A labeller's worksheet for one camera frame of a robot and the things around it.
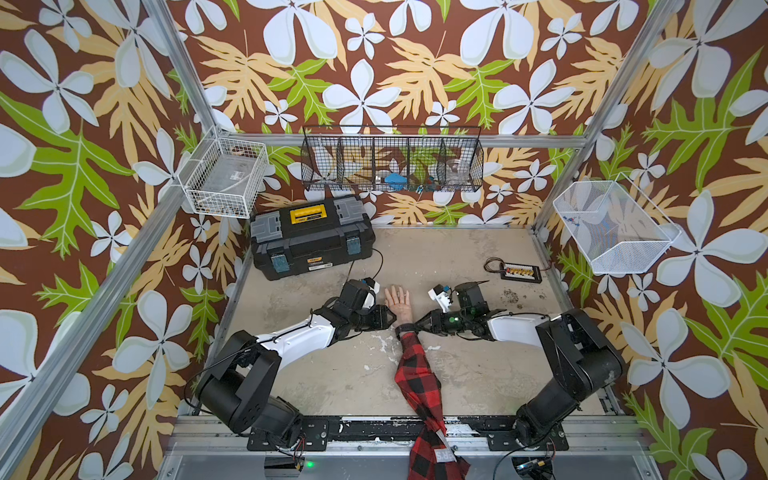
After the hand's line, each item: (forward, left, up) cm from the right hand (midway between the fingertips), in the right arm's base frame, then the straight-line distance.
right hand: (416, 325), depth 88 cm
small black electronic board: (+22, -39, -3) cm, 45 cm away
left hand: (+2, +7, +4) cm, 8 cm away
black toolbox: (+24, +33, +13) cm, 43 cm away
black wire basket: (+46, +7, +27) cm, 54 cm away
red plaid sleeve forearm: (-33, -1, -3) cm, 33 cm away
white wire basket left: (+34, +57, +30) cm, 73 cm away
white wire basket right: (+18, -56, +23) cm, 63 cm away
